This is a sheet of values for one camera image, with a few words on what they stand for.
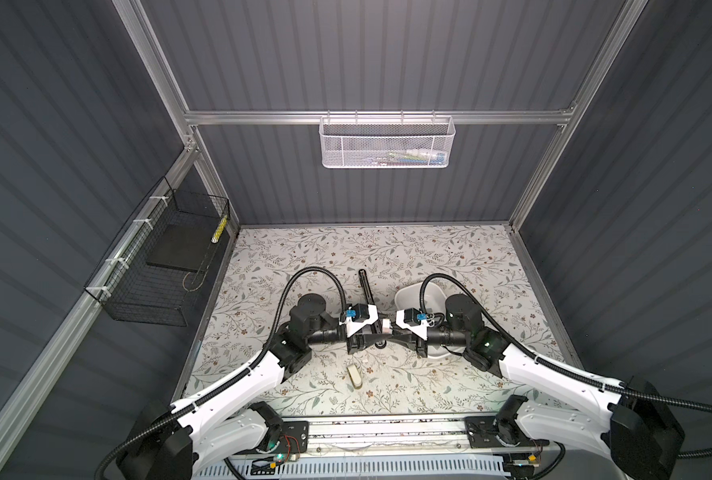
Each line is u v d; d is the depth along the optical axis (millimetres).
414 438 742
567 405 484
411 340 655
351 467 771
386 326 660
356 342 633
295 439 722
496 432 667
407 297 965
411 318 598
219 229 817
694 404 389
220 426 456
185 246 751
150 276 713
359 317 567
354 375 806
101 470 378
